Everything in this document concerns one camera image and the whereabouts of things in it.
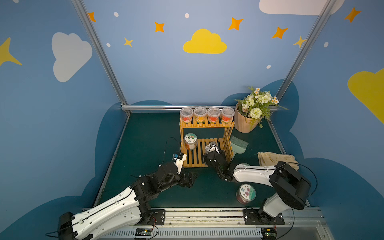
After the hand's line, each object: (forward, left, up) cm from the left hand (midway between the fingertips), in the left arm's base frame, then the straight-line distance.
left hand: (191, 169), depth 72 cm
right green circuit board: (-24, -39, -20) cm, 50 cm away
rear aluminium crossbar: (+56, +53, -13) cm, 78 cm away
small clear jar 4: (+23, -17, +15) cm, 33 cm away
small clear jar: (+23, +4, +15) cm, 27 cm away
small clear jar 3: (+23, -11, +15) cm, 30 cm away
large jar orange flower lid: (+22, +1, -8) cm, 24 cm away
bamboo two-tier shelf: (+28, -18, -7) cm, 34 cm away
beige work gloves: (+16, -51, -17) cm, 56 cm away
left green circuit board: (-25, +23, -19) cm, 39 cm away
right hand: (+16, -13, -10) cm, 23 cm away
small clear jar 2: (+24, -4, +15) cm, 29 cm away
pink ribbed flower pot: (+37, -35, -7) cm, 51 cm away
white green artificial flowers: (+37, -38, +9) cm, 54 cm away
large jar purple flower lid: (-8, -28, -10) cm, 31 cm away
